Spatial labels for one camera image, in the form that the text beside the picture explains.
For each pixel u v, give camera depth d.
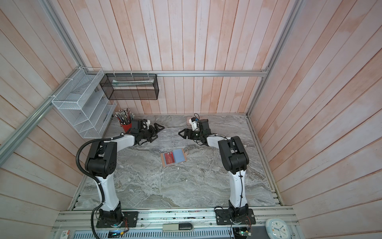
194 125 0.93
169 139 1.07
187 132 0.90
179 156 0.96
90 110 0.82
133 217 0.73
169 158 0.95
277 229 0.69
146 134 0.90
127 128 0.98
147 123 0.95
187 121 1.13
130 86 1.05
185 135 0.90
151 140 0.96
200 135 0.83
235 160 0.56
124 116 0.97
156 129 0.90
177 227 0.68
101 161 0.54
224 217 0.73
